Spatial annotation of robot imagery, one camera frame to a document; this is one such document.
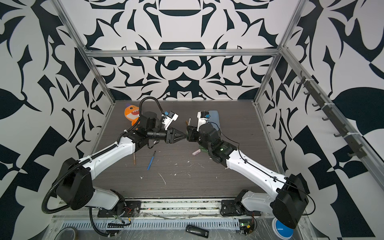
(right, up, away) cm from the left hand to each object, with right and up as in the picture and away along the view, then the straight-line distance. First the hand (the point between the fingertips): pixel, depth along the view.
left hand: (186, 133), depth 74 cm
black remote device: (+5, -44, -6) cm, 44 cm away
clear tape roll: (-54, -45, -6) cm, 70 cm away
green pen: (+7, -5, -13) cm, 16 cm away
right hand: (0, +3, 0) cm, 3 cm away
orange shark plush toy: (-38, +11, +28) cm, 48 cm away
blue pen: (-21, -18, +15) cm, 32 cm away
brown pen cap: (0, +5, +1) cm, 5 cm away
